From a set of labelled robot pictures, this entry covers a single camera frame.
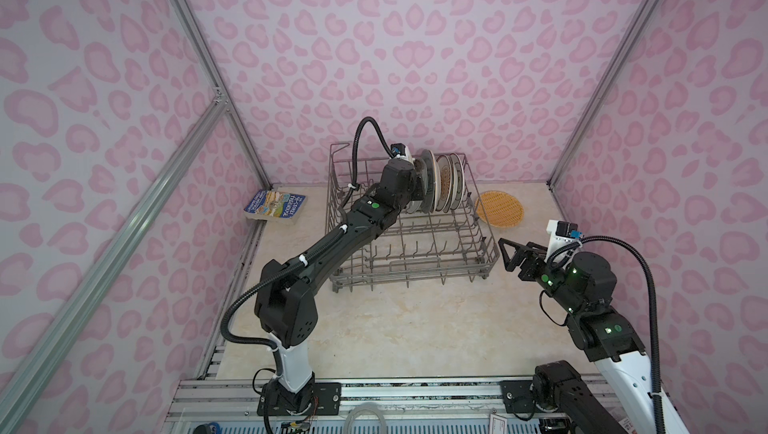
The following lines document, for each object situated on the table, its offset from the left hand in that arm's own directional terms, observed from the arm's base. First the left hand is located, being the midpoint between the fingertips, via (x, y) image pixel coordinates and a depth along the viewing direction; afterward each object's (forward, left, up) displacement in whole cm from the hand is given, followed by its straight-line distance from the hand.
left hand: (420, 169), depth 81 cm
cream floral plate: (+7, -13, -12) cm, 19 cm away
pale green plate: (+2, -1, -19) cm, 19 cm away
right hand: (-22, -20, -3) cm, 30 cm away
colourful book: (+13, +52, -28) cm, 60 cm away
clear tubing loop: (-50, +16, -32) cm, 62 cm away
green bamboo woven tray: (+20, -1, -16) cm, 26 cm away
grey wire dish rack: (-11, +1, -24) cm, 26 cm away
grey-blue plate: (+10, -4, -8) cm, 13 cm away
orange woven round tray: (+10, -33, -31) cm, 46 cm away
